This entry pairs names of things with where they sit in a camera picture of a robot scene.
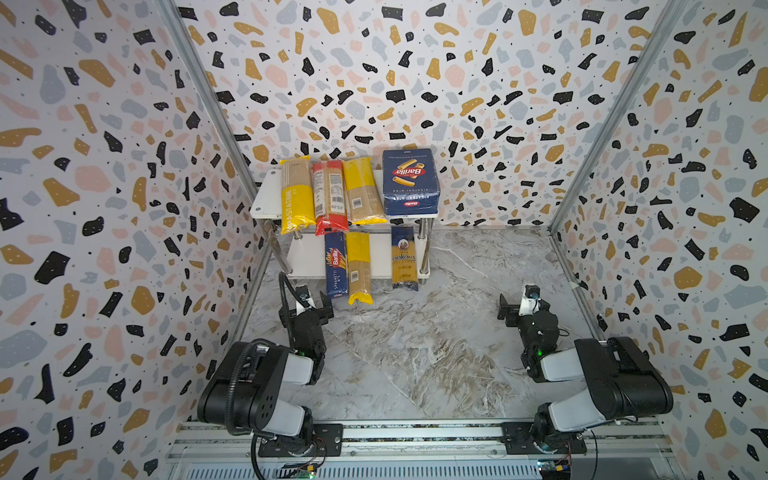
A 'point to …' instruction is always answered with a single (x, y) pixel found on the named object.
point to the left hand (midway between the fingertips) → (303, 293)
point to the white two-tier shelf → (307, 251)
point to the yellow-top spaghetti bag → (364, 203)
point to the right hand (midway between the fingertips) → (517, 289)
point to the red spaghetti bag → (329, 197)
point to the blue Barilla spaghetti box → (336, 264)
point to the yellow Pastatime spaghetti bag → (297, 195)
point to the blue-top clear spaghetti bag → (404, 262)
